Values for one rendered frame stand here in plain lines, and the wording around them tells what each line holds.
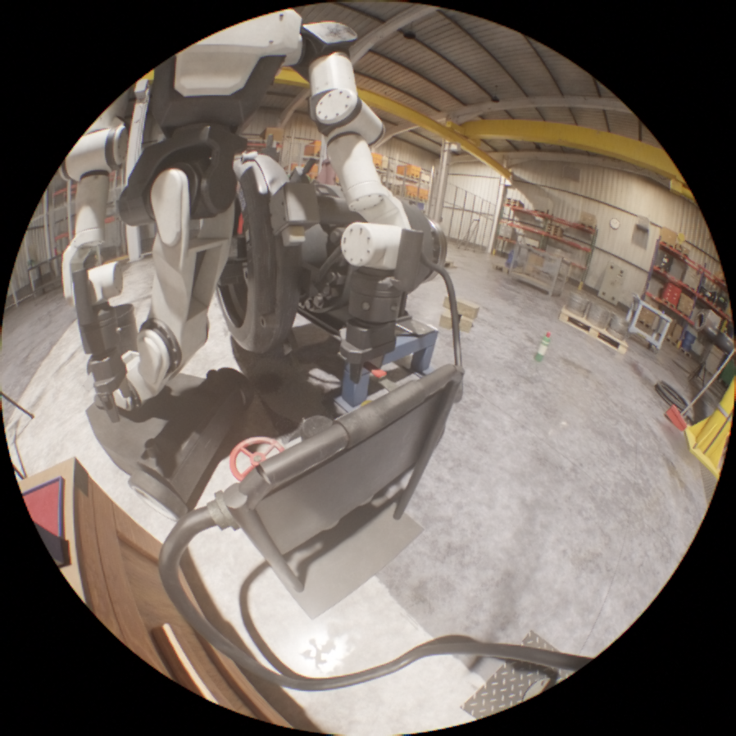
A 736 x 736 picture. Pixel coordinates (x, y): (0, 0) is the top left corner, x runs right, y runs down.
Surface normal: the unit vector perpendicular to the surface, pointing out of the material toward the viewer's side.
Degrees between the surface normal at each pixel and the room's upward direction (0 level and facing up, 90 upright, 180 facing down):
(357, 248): 90
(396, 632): 0
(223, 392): 45
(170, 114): 137
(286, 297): 100
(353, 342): 90
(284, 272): 89
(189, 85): 92
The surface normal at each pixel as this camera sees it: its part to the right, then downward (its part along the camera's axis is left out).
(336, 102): -0.42, 0.33
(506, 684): 0.11, -0.83
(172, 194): -0.10, 0.53
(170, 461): 0.78, -0.49
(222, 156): 0.98, 0.18
